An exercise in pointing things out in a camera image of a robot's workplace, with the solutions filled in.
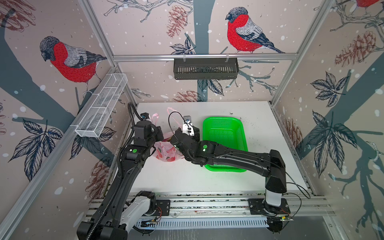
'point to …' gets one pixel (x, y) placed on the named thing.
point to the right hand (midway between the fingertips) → (181, 130)
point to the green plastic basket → (226, 131)
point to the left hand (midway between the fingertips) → (157, 127)
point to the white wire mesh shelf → (101, 105)
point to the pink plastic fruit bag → (164, 150)
